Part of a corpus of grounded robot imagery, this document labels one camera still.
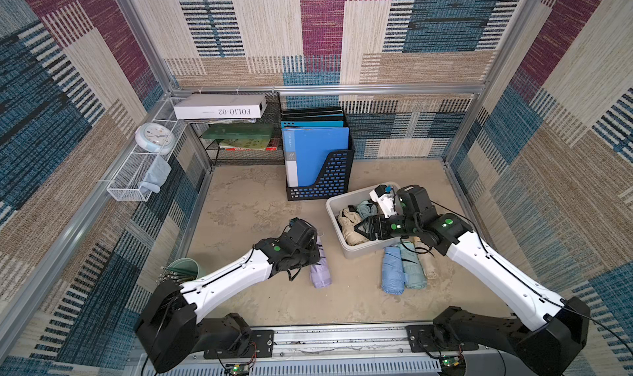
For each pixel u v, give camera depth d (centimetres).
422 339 73
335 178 97
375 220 65
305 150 93
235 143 101
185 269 75
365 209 89
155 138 74
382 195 67
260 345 73
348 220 90
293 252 62
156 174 68
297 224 64
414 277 83
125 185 69
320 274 78
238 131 99
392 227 64
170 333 39
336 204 92
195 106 80
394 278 83
